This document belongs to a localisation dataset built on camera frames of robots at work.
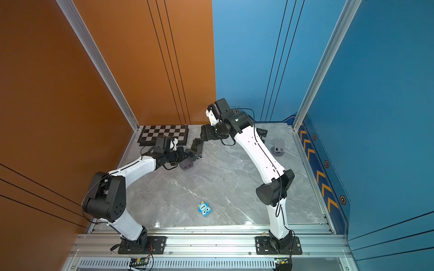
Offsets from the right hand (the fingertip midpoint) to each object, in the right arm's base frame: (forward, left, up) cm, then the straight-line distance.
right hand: (207, 134), depth 77 cm
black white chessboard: (+24, +43, -25) cm, 55 cm away
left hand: (+4, +11, -18) cm, 22 cm away
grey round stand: (+1, +15, -26) cm, 30 cm away
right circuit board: (-44, -32, -33) cm, 64 cm away
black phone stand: (+3, +7, -13) cm, 15 cm away
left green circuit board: (-45, +29, -33) cm, 63 cm away
